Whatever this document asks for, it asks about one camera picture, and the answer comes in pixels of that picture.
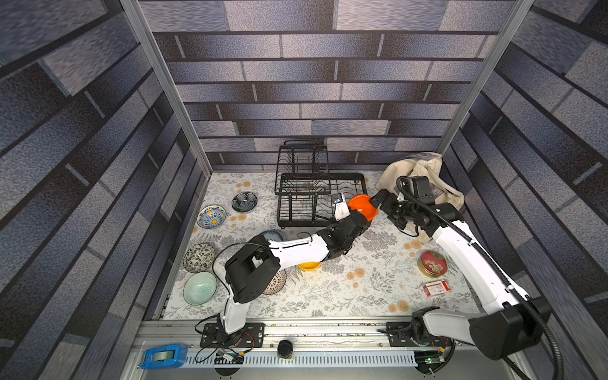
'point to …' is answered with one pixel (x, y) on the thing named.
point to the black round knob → (285, 348)
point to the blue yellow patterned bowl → (211, 216)
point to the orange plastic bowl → (362, 203)
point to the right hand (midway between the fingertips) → (375, 204)
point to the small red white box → (436, 288)
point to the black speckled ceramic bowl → (199, 258)
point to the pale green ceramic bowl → (199, 287)
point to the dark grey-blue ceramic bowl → (245, 202)
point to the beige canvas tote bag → (424, 165)
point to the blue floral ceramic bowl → (272, 235)
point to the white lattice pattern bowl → (276, 283)
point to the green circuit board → (436, 359)
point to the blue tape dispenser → (165, 357)
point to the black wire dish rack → (305, 187)
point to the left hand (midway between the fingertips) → (356, 208)
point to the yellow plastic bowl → (310, 266)
